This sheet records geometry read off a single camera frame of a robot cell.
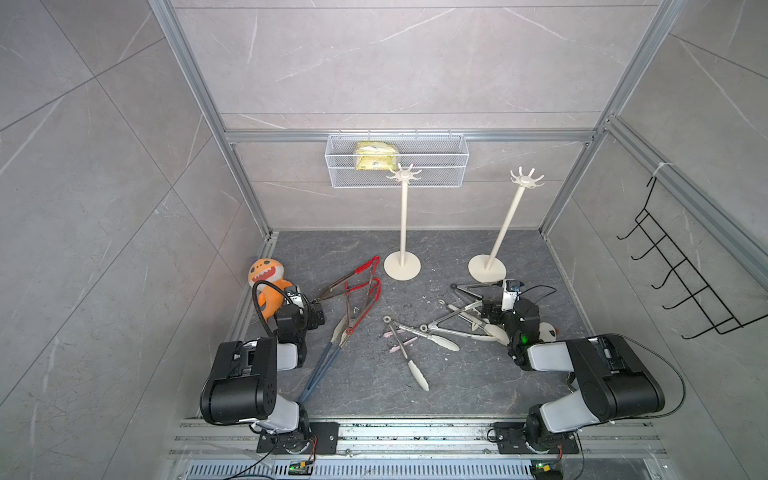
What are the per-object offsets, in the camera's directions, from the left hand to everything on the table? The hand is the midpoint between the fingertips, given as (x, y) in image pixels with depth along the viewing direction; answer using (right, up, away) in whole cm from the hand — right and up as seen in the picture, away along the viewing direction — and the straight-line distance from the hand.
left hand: (304, 301), depth 94 cm
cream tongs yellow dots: (+59, -8, -6) cm, 60 cm away
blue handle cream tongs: (+9, -16, -7) cm, 19 cm away
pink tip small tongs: (+30, -9, -5) cm, 32 cm away
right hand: (+63, +2, -1) cm, 63 cm away
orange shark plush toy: (-11, +1, 0) cm, 11 cm away
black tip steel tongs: (+52, +4, +7) cm, 53 cm away
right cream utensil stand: (+63, +10, +13) cm, 65 cm away
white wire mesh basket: (+46, +48, +6) cm, 67 cm away
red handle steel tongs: (+22, +11, +14) cm, 28 cm away
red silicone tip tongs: (+23, +3, +5) cm, 24 cm away
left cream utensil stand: (+33, +11, +13) cm, 37 cm away
